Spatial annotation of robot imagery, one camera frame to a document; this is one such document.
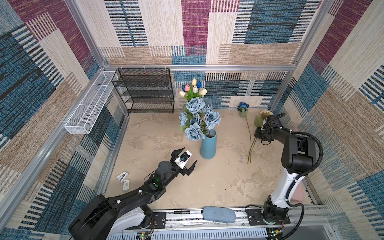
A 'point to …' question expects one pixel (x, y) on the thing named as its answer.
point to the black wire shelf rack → (145, 90)
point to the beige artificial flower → (259, 122)
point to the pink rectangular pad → (298, 194)
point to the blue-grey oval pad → (219, 214)
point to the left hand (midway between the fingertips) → (189, 152)
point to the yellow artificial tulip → (194, 82)
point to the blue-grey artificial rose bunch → (197, 118)
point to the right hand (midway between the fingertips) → (257, 135)
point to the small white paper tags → (122, 178)
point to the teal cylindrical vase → (208, 145)
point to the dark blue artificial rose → (243, 107)
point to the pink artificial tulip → (187, 88)
